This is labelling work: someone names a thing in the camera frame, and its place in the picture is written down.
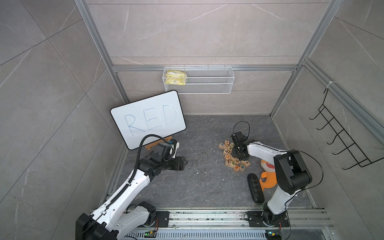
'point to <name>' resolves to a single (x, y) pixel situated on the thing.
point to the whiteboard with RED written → (161, 115)
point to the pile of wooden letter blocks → (237, 164)
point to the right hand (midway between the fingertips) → (237, 154)
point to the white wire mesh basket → (199, 80)
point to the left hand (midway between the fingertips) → (182, 159)
